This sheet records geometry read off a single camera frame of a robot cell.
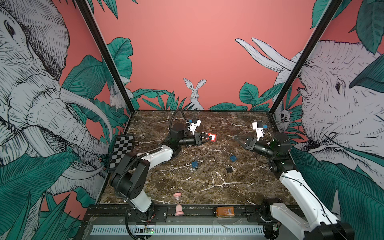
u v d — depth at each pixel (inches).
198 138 28.8
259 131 26.5
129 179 17.8
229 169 35.8
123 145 37.6
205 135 30.7
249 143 25.2
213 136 30.7
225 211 28.2
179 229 27.6
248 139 26.2
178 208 29.4
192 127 30.1
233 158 37.1
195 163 36.1
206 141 30.5
